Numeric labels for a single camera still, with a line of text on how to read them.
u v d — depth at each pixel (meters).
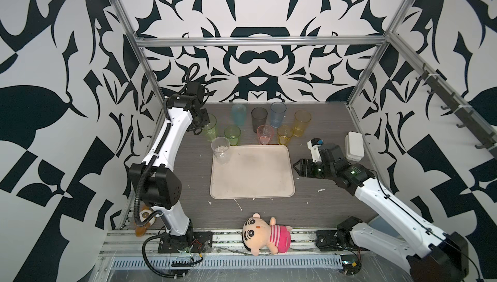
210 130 0.79
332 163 0.59
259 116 0.99
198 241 0.73
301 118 0.97
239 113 1.08
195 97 0.59
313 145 0.72
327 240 0.74
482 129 0.53
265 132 1.02
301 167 0.71
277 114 1.01
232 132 1.02
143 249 0.67
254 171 0.96
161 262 0.71
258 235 0.69
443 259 0.38
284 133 1.01
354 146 0.96
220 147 0.93
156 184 0.45
